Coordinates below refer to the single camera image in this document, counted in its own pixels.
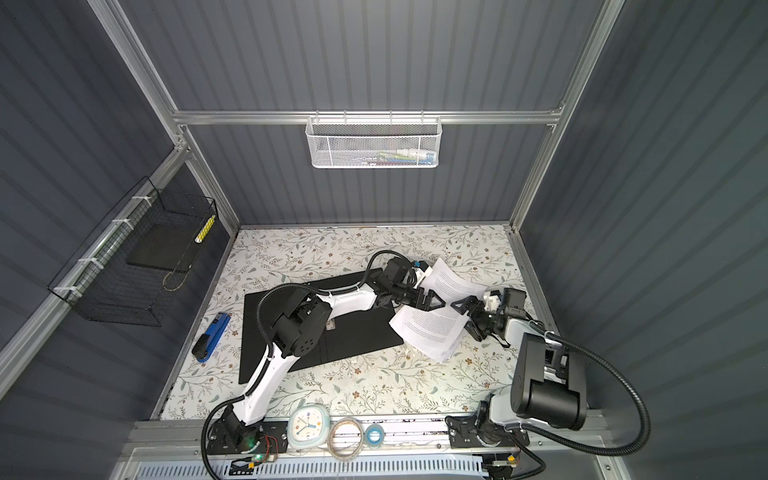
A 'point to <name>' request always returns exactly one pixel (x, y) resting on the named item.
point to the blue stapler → (208, 343)
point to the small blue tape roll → (374, 435)
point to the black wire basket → (135, 266)
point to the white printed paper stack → (439, 332)
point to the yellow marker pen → (205, 229)
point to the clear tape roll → (345, 438)
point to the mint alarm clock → (308, 427)
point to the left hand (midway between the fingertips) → (438, 303)
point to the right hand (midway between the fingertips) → (462, 315)
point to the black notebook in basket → (169, 247)
